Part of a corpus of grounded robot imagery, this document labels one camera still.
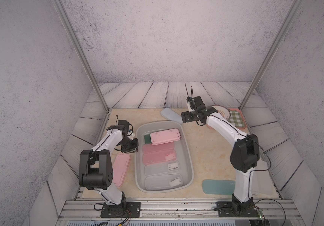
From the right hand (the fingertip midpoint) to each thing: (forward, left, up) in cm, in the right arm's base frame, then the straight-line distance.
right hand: (188, 114), depth 92 cm
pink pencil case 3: (-21, +19, -17) cm, 33 cm away
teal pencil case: (-39, -15, -18) cm, 45 cm away
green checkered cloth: (+12, -40, -18) cm, 45 cm away
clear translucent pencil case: (-29, +14, -17) cm, 36 cm away
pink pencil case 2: (-15, +25, -16) cm, 34 cm away
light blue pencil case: (+17, +12, -19) cm, 28 cm away
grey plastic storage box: (-14, +4, -17) cm, 22 cm away
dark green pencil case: (-8, +28, -16) cm, 33 cm away
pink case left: (-29, +42, -14) cm, 53 cm away
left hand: (-19, +31, -11) cm, 38 cm away
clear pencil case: (-37, +16, -17) cm, 43 cm away
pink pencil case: (-8, +15, -13) cm, 21 cm away
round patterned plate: (+19, -32, -18) cm, 41 cm away
